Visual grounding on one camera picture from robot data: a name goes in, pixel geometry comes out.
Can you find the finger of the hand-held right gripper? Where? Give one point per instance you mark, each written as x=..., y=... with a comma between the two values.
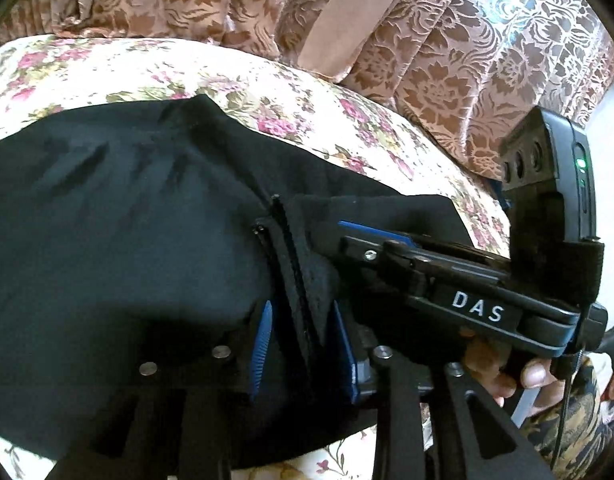
x=359, y=252
x=377, y=231

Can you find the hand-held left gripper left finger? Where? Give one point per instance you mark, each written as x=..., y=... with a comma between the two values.
x=261, y=345

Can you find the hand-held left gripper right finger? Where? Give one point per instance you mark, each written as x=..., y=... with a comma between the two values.
x=347, y=360

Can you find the black pants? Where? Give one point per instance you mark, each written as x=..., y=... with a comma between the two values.
x=112, y=210

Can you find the person's right hand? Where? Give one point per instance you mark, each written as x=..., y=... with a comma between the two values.
x=537, y=375

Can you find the person's patterned clothing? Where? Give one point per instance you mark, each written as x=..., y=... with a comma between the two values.
x=587, y=425

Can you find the brown floral curtain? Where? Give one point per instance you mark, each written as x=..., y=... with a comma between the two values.
x=437, y=60

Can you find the plain pink curtain band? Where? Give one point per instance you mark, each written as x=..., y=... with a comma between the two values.
x=337, y=35

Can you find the floral bedsheet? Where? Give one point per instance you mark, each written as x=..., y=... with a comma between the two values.
x=137, y=70

